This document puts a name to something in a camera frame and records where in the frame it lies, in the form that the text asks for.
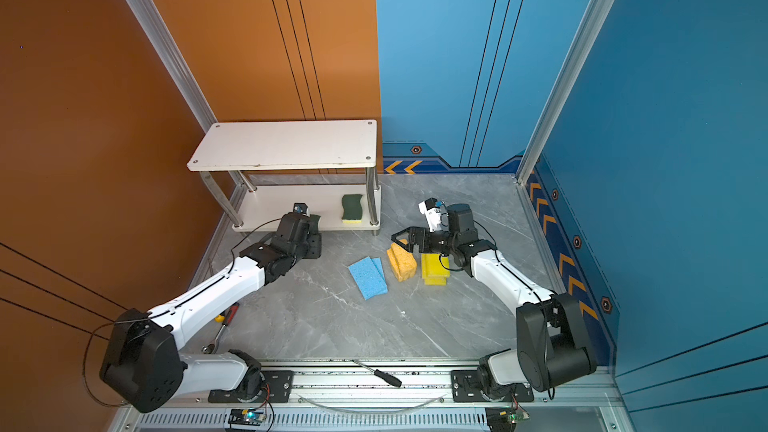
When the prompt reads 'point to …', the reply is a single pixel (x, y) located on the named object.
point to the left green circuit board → (246, 417)
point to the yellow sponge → (433, 271)
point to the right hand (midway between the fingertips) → (402, 239)
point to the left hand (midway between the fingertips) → (312, 235)
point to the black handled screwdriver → (382, 375)
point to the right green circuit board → (501, 419)
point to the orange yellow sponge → (402, 262)
